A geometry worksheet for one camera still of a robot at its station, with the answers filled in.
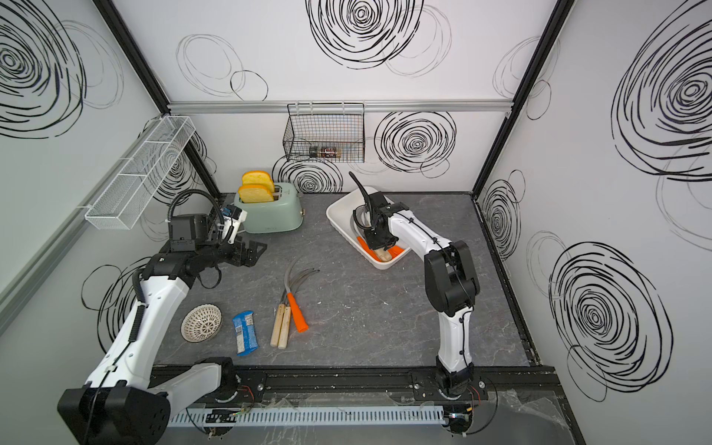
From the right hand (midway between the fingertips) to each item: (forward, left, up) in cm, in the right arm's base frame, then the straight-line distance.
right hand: (378, 242), depth 95 cm
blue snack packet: (-31, +39, -6) cm, 50 cm away
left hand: (-11, +37, +15) cm, 41 cm away
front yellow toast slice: (+11, +42, +12) cm, 45 cm away
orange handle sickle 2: (-1, -6, -4) cm, 7 cm away
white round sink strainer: (-27, +55, -6) cm, 61 cm away
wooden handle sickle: (-27, +31, -6) cm, 41 cm away
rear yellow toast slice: (+17, +42, +14) cm, 47 cm away
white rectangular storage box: (+18, +15, -7) cm, 24 cm away
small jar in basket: (+19, +17, +24) cm, 35 cm away
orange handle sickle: (-26, +24, -5) cm, 36 cm away
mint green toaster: (+10, +34, +3) cm, 35 cm away
